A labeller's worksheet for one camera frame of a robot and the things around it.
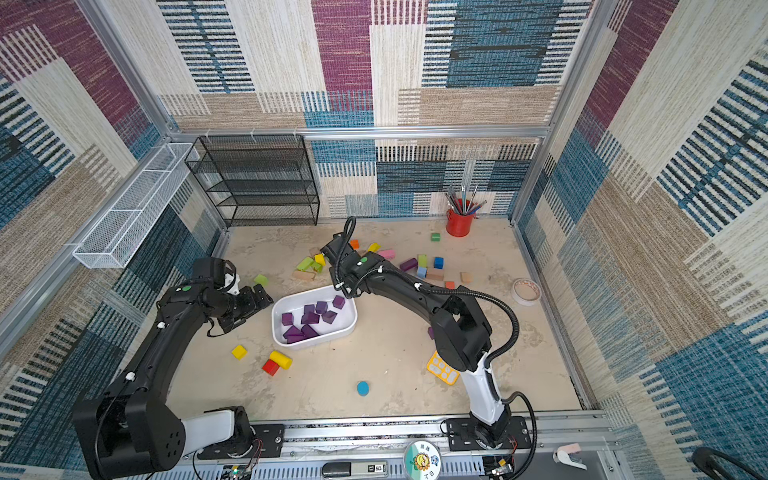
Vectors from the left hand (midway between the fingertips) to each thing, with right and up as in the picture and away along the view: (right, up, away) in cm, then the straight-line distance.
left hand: (261, 306), depth 83 cm
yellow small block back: (+30, +16, +29) cm, 44 cm away
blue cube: (+52, +11, +24) cm, 59 cm away
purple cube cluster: (+19, -1, +13) cm, 23 cm away
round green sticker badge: (+42, -29, -19) cm, 54 cm away
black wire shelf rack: (-12, +40, +26) cm, 50 cm away
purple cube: (+14, -2, +11) cm, 18 cm away
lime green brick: (+5, +10, +24) cm, 27 cm away
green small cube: (+53, +21, +32) cm, 65 cm away
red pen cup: (+61, +25, +32) cm, 74 cm away
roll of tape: (+77, -1, +16) cm, 79 cm away
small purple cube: (+4, -5, +9) cm, 12 cm away
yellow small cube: (-8, -14, +4) cm, 17 cm away
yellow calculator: (+49, -17, 0) cm, 52 cm away
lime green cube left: (-8, +6, +19) cm, 22 cm away
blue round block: (+28, -21, -2) cm, 35 cm away
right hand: (+24, +8, +7) cm, 27 cm away
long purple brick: (+7, -9, +6) cm, 13 cm away
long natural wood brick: (+6, +6, +22) cm, 24 cm away
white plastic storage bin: (+11, -5, +10) cm, 16 cm away
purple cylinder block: (+42, +11, +20) cm, 47 cm away
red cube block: (+2, -17, +1) cm, 17 cm away
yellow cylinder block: (+6, -15, +1) cm, 16 cm away
